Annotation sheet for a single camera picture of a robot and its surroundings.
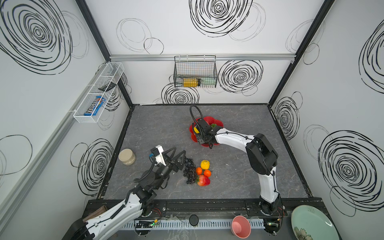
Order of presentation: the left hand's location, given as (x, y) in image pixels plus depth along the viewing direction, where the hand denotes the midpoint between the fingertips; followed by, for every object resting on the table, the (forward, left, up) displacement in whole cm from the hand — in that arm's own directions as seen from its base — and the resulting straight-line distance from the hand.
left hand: (181, 151), depth 71 cm
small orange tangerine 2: (-4, -14, -18) cm, 23 cm away
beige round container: (+2, +33, -15) cm, 36 cm away
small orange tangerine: (-3, -9, -18) cm, 20 cm away
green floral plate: (-24, -61, -20) cm, 69 cm away
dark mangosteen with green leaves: (+27, -18, -16) cm, 36 cm away
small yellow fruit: (+1, -12, -17) cm, 21 cm away
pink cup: (-27, -29, -20) cm, 44 cm away
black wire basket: (+55, -5, +8) cm, 56 cm away
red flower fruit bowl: (+33, -17, -18) cm, 41 cm away
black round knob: (-26, -7, -11) cm, 29 cm away
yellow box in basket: (+40, -2, +10) cm, 41 cm away
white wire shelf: (+47, +48, +11) cm, 68 cm away
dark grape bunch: (-4, -4, -17) cm, 18 cm away
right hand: (+20, -10, -16) cm, 28 cm away
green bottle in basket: (+39, -13, +12) cm, 43 cm away
